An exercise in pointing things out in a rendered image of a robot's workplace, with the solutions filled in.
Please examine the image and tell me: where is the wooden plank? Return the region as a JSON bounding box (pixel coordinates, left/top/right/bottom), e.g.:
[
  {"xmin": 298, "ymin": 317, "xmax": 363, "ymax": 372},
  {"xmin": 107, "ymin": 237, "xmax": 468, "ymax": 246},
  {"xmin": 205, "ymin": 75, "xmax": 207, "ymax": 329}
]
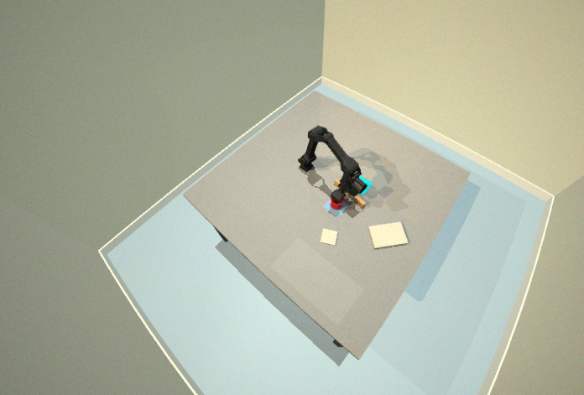
[{"xmin": 334, "ymin": 179, "xmax": 366, "ymax": 208}]

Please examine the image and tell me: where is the cream flat rectangular block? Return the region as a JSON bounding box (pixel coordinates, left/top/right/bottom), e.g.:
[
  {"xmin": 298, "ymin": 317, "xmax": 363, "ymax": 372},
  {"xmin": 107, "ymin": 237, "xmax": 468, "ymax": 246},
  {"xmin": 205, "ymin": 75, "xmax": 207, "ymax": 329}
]
[{"xmin": 368, "ymin": 222, "xmax": 408, "ymax": 250}]

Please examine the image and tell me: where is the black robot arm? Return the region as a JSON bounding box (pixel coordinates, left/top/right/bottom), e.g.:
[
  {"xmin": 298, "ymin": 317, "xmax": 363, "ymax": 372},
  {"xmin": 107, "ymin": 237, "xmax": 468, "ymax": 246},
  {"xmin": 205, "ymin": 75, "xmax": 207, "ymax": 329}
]
[{"xmin": 298, "ymin": 125, "xmax": 368, "ymax": 197}]

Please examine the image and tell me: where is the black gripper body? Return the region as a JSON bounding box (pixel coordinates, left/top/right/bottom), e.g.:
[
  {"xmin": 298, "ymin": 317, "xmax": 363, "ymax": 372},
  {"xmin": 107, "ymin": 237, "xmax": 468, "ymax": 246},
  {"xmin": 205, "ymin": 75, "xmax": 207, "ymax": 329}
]
[{"xmin": 331, "ymin": 179, "xmax": 350, "ymax": 203}]

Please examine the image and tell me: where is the red translucent cup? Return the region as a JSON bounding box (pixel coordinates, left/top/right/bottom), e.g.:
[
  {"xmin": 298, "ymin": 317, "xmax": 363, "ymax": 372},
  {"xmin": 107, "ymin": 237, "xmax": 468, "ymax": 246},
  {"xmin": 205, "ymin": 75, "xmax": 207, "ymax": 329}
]
[{"xmin": 331, "ymin": 198, "xmax": 345, "ymax": 210}]

